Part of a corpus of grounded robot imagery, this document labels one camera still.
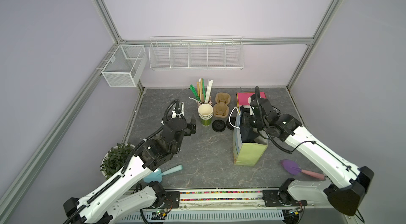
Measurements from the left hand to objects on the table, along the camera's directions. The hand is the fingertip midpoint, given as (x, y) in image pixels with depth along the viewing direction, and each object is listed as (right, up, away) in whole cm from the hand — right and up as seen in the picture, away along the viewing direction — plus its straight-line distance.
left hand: (184, 117), depth 69 cm
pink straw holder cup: (+12, +7, +31) cm, 34 cm away
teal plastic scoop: (-17, -32, +12) cm, 38 cm away
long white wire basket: (+3, +39, +33) cm, 51 cm away
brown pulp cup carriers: (+19, +2, +35) cm, 40 cm away
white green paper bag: (+28, -11, -4) cm, 30 cm away
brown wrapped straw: (+4, +16, +30) cm, 34 cm away
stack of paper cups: (+9, +1, +26) cm, 28 cm away
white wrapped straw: (+11, +14, +30) cm, 35 cm away
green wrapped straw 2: (+7, +15, +31) cm, 35 cm away
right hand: (+28, -1, +6) cm, 28 cm away
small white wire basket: (-43, +30, +32) cm, 61 cm away
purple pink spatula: (+56, -28, +13) cm, 64 cm away
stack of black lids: (+17, -8, +29) cm, 35 cm away
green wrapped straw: (+2, +14, +27) cm, 30 cm away
